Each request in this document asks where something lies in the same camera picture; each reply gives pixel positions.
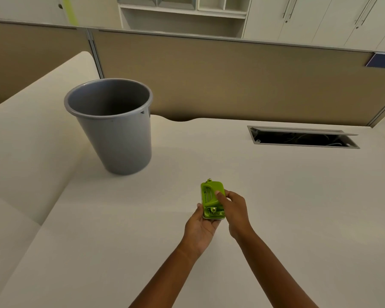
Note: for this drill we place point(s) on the white open shelf cabinet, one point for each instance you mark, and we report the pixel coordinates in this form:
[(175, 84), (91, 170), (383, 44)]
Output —
[(179, 25)]

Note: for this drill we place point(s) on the blue number sign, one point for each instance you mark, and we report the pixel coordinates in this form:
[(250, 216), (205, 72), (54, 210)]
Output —
[(381, 60)]

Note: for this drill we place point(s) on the white cupboard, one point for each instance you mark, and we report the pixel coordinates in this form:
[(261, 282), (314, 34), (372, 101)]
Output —
[(324, 22)]

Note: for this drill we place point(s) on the person's right forearm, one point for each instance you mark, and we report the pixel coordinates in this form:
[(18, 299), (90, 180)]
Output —
[(269, 272)]

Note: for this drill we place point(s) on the yellow-green tape strip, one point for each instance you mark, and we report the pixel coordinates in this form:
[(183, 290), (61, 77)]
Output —
[(70, 12)]

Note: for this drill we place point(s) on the grey plastic waste bin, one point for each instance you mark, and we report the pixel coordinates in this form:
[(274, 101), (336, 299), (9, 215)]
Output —
[(122, 147)]

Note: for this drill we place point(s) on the person's left forearm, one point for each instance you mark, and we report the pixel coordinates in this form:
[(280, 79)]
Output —
[(167, 279)]

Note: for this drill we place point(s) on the person's right hand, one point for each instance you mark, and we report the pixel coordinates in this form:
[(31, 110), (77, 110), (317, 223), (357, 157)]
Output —
[(237, 218)]

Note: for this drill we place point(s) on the white door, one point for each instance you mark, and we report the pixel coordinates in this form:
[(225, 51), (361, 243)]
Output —
[(25, 9)]

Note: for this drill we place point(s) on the wide beige partition panel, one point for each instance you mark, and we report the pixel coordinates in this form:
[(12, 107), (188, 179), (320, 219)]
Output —
[(244, 83)]

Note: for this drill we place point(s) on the person's left hand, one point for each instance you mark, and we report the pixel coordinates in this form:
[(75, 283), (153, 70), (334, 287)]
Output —
[(197, 235)]

